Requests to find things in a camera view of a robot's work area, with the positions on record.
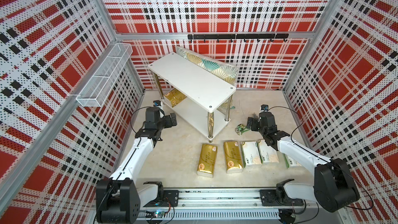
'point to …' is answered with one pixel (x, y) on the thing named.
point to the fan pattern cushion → (227, 73)
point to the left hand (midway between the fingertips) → (170, 116)
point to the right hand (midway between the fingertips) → (257, 119)
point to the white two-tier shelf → (206, 107)
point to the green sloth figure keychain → (241, 128)
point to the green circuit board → (159, 214)
